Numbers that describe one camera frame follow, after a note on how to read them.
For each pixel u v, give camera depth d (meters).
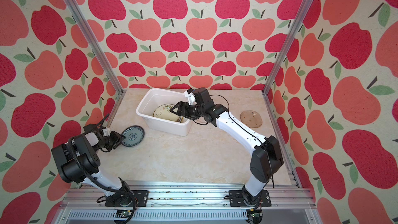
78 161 0.45
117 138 0.84
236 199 0.73
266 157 0.46
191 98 0.73
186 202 0.73
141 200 0.75
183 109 0.68
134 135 0.96
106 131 0.86
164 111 1.04
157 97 1.03
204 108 0.61
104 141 0.78
